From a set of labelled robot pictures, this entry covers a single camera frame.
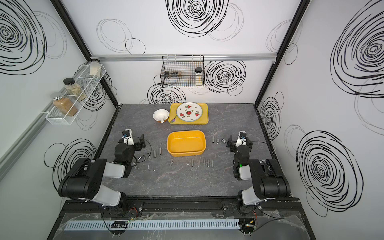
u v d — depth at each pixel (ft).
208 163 2.92
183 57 2.97
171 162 2.92
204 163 2.92
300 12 2.41
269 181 1.48
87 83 3.05
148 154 2.99
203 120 3.60
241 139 2.49
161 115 3.67
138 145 2.71
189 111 3.79
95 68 2.83
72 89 2.32
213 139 3.25
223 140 3.18
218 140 3.24
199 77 2.76
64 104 2.11
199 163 2.92
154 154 3.03
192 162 2.92
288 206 2.47
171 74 3.07
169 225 2.53
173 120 3.66
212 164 2.91
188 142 3.25
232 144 2.67
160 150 3.07
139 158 2.94
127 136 2.52
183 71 3.16
